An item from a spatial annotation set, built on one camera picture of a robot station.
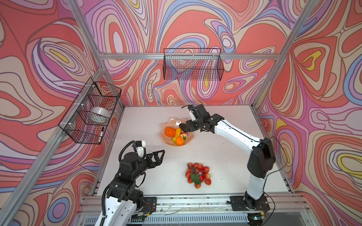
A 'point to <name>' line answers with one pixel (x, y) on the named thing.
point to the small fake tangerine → (179, 140)
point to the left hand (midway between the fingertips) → (160, 152)
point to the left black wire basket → (87, 118)
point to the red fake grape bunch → (196, 173)
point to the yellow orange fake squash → (178, 132)
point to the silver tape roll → (101, 111)
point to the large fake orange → (170, 132)
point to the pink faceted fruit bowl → (174, 123)
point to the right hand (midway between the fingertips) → (192, 127)
